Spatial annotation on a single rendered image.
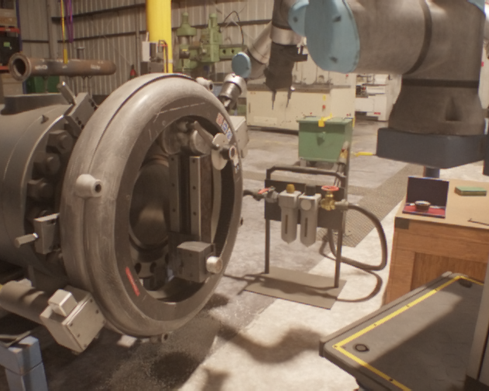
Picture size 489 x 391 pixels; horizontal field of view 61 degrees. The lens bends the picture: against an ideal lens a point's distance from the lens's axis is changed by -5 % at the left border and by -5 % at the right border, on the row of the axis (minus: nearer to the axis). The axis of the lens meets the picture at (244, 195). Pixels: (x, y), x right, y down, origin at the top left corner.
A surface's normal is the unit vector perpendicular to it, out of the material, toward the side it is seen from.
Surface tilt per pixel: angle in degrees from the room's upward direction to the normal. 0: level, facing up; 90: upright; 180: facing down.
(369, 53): 127
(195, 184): 89
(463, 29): 88
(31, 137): 42
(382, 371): 0
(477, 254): 90
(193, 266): 89
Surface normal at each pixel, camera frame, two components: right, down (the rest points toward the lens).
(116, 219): 0.90, 0.11
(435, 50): 0.21, 0.65
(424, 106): -0.61, -0.14
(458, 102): 0.01, -0.08
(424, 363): 0.00, -0.96
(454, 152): 0.60, 0.22
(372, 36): 0.22, 0.42
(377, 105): -0.54, 0.22
